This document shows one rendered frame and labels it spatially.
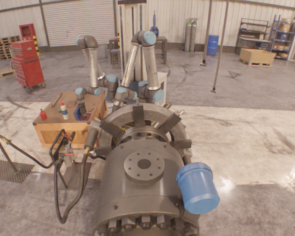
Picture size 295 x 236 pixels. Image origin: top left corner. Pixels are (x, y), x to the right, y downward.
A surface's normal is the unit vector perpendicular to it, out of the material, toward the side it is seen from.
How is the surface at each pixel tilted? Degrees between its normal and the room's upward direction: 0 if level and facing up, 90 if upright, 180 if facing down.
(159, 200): 12
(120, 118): 90
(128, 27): 90
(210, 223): 0
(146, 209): 1
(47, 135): 90
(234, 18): 90
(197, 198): 54
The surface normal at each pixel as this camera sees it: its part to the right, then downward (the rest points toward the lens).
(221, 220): 0.00, -0.85
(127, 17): -0.46, 0.47
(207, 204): 0.04, 0.53
